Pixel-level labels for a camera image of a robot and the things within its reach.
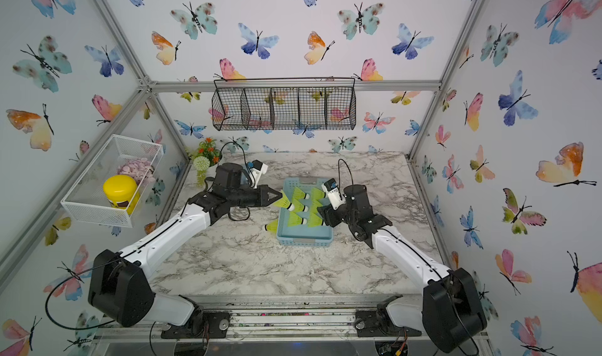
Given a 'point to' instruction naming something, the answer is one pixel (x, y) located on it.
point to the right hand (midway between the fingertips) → (328, 201)
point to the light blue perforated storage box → (302, 234)
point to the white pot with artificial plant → (208, 154)
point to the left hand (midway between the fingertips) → (283, 194)
